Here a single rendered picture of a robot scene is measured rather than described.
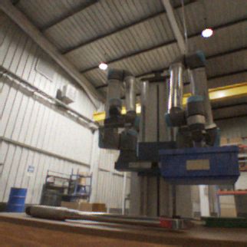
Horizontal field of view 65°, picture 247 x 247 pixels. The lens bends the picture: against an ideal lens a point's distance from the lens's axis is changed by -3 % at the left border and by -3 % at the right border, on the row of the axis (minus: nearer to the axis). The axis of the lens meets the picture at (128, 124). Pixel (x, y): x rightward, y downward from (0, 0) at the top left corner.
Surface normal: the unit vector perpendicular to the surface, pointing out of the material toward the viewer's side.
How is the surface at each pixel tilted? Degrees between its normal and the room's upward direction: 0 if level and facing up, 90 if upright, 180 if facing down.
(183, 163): 90
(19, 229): 90
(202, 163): 90
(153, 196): 90
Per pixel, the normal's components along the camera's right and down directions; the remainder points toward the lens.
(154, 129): -0.25, -0.38
